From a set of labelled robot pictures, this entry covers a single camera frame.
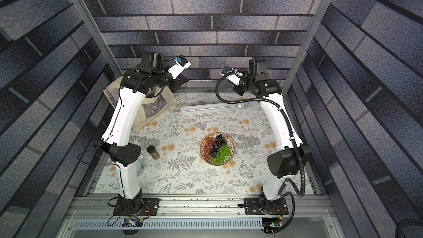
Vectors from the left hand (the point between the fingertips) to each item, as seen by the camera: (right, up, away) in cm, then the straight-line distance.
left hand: (185, 75), depth 72 cm
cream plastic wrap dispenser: (+12, -16, +17) cm, 26 cm away
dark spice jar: (-19, -37, +10) cm, 42 cm away
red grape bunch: (+11, -35, +18) cm, 41 cm away
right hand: (+22, +1, +5) cm, 22 cm away
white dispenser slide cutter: (+27, -13, +17) cm, 35 cm away
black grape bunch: (+16, -34, +20) cm, 42 cm away
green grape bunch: (+19, -38, +16) cm, 46 cm away
